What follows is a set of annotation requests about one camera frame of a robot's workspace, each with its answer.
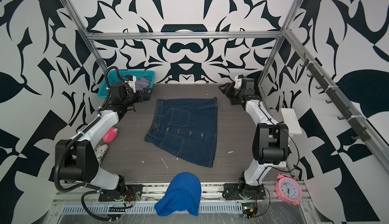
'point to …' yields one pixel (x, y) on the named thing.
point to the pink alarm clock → (287, 189)
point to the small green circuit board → (248, 210)
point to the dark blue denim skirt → (186, 128)
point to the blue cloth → (183, 193)
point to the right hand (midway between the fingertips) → (222, 86)
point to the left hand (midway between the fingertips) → (146, 86)
